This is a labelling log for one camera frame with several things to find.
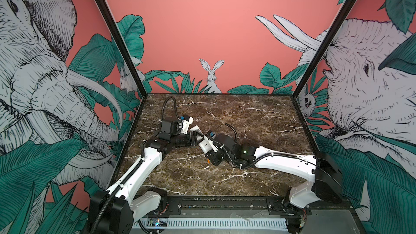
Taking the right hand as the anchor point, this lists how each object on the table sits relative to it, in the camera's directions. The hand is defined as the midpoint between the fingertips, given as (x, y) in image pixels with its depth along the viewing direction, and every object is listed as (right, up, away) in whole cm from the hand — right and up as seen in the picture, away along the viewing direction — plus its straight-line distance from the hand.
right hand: (206, 152), depth 76 cm
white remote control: (-1, +4, 0) cm, 4 cm away
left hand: (-2, +8, +1) cm, 8 cm away
